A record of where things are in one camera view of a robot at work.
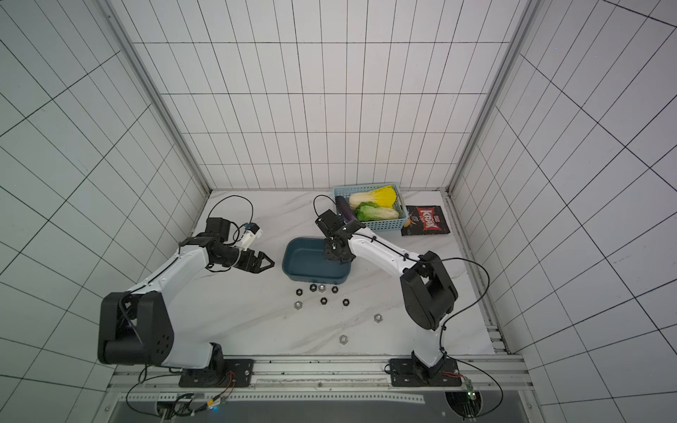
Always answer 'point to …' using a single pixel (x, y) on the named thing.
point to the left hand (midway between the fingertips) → (260, 265)
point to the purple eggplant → (345, 209)
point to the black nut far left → (299, 293)
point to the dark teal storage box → (303, 260)
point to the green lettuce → (372, 211)
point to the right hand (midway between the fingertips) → (325, 254)
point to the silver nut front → (343, 339)
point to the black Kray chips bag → (425, 219)
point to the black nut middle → (345, 304)
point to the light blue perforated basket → (348, 191)
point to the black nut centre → (323, 302)
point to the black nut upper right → (335, 289)
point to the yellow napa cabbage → (383, 196)
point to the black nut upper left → (313, 287)
